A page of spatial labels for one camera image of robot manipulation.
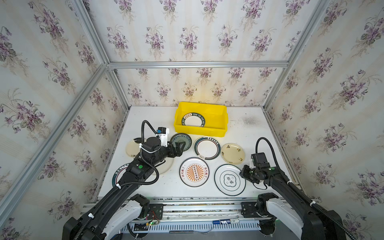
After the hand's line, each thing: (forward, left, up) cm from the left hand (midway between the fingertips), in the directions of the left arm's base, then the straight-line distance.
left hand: (178, 140), depth 75 cm
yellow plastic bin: (+36, -26, -21) cm, 49 cm away
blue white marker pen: (-32, -23, -19) cm, 44 cm away
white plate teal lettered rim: (+34, -8, -22) cm, 41 cm away
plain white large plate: (-4, +9, -22) cm, 24 cm away
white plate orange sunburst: (-8, -8, -21) cm, 24 cm away
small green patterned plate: (+16, 0, -21) cm, 27 cm away
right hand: (-10, -35, -20) cm, 42 cm away
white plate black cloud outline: (-13, -28, -22) cm, 38 cm away
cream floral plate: (+4, -33, -20) cm, 39 cm away
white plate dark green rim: (+8, -17, -21) cm, 28 cm away
